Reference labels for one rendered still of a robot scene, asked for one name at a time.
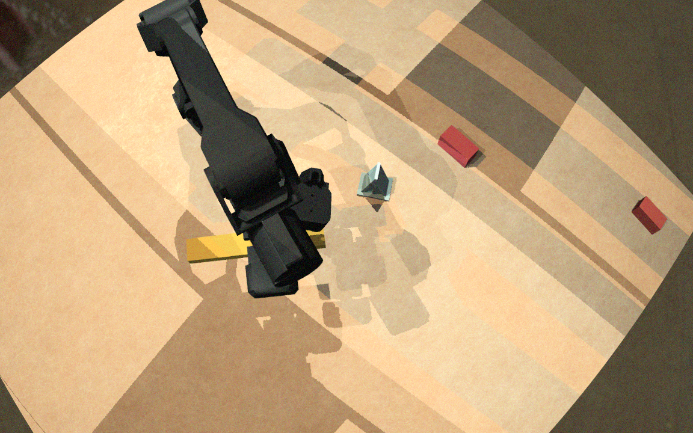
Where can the red rectangular block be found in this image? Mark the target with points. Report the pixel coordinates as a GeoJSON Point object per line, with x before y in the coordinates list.
{"type": "Point", "coordinates": [649, 215]}
{"type": "Point", "coordinates": [458, 146]}

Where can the yellow bar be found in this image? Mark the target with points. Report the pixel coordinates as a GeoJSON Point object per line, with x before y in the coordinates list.
{"type": "Point", "coordinates": [230, 246]}

